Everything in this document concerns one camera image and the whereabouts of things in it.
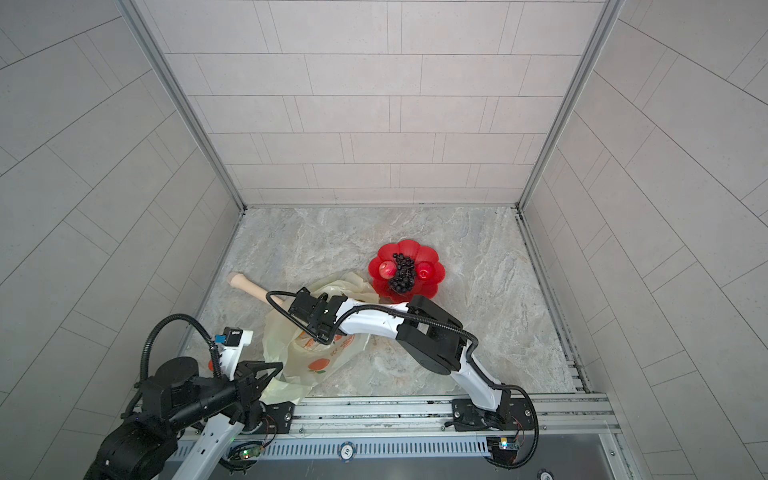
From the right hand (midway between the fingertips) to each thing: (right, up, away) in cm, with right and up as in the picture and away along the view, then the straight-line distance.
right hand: (326, 322), depth 88 cm
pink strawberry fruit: (+18, +15, +5) cm, 24 cm away
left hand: (-2, -1, -26) cm, 26 cm away
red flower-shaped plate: (+29, +19, +12) cm, 37 cm away
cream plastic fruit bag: (-2, -7, -12) cm, 14 cm away
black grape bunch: (+24, +14, +5) cm, 28 cm away
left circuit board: (-12, -20, -24) cm, 33 cm away
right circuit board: (+47, -22, -20) cm, 56 cm away
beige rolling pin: (-26, +11, +3) cm, 29 cm away
